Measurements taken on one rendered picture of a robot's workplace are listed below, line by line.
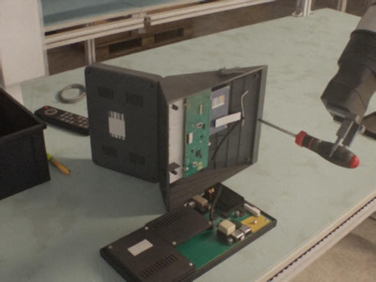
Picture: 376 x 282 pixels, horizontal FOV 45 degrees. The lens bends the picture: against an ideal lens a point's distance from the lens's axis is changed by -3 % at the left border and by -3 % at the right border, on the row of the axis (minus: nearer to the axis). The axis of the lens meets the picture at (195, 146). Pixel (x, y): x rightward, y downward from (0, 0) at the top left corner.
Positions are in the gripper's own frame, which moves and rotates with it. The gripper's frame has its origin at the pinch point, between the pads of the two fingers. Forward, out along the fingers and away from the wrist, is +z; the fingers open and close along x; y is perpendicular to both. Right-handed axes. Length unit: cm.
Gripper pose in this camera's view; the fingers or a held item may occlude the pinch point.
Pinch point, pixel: (332, 159)
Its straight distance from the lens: 65.7
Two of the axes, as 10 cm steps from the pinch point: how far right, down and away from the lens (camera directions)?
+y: -7.0, -3.8, 6.0
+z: -5.1, 8.6, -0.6
